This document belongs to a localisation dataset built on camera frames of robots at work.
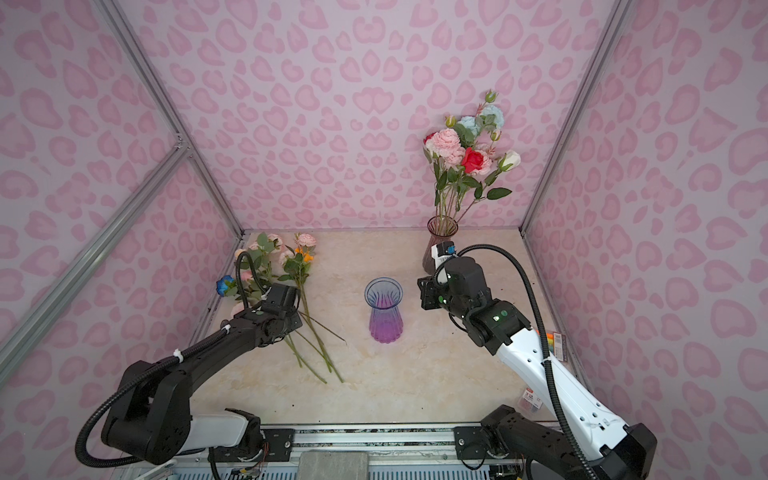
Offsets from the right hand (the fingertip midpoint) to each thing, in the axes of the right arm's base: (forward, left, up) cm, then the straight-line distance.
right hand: (420, 279), depth 72 cm
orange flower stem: (+26, +40, -24) cm, 53 cm away
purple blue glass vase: (+2, +9, -11) cm, 15 cm away
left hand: (+1, +37, -20) cm, 43 cm away
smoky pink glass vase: (+27, -7, -9) cm, 29 cm away
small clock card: (-19, -29, -26) cm, 43 cm away
